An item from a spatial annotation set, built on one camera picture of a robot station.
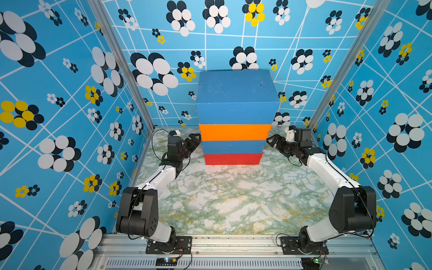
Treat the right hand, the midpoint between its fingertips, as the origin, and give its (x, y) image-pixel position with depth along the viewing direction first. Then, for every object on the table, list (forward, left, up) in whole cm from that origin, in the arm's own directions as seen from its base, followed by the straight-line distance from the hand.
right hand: (273, 142), depth 88 cm
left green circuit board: (-50, +51, -21) cm, 75 cm away
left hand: (+1, +38, +3) cm, 39 cm away
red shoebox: (-3, +15, -11) cm, 19 cm away
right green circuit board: (-50, -11, -19) cm, 55 cm away
